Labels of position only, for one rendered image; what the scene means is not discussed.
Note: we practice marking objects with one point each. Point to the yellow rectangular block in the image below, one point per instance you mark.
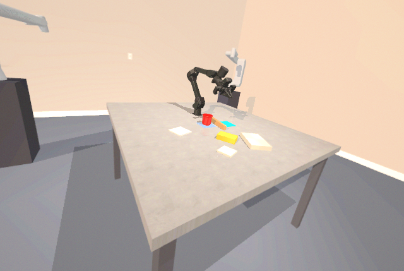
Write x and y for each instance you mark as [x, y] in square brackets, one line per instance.
[227, 137]

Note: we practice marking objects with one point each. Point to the red plastic cup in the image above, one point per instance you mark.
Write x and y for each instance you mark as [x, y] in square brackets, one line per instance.
[207, 119]

